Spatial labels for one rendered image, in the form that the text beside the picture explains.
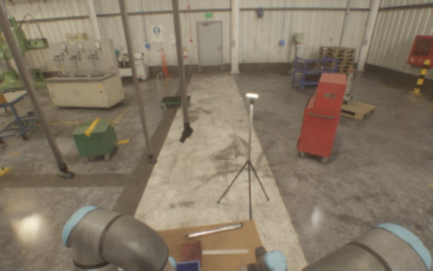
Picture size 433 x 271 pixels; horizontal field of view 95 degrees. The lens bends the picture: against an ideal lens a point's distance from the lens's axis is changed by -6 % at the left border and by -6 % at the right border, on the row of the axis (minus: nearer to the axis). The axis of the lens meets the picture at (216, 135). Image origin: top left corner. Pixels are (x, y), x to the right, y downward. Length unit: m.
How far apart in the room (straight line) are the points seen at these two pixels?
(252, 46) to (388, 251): 10.22
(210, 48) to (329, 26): 5.44
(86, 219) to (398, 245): 0.70
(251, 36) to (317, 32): 3.01
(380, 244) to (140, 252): 0.52
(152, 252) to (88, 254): 0.16
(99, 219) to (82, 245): 0.07
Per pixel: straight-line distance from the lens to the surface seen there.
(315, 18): 11.30
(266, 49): 10.66
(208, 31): 10.25
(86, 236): 0.63
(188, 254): 1.69
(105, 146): 3.74
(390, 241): 0.57
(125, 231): 0.58
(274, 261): 1.04
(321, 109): 3.22
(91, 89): 6.40
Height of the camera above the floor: 1.90
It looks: 27 degrees down
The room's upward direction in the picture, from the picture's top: 2 degrees counter-clockwise
